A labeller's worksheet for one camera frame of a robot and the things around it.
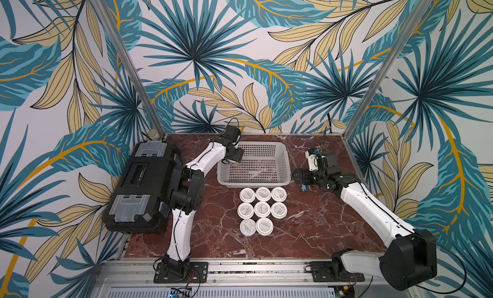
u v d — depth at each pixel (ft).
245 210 2.70
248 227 2.62
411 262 1.32
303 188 3.12
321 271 2.40
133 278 2.42
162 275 2.35
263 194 2.88
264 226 2.60
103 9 2.29
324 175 2.02
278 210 2.74
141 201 2.40
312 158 2.46
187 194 1.86
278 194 2.88
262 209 2.74
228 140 2.46
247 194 2.87
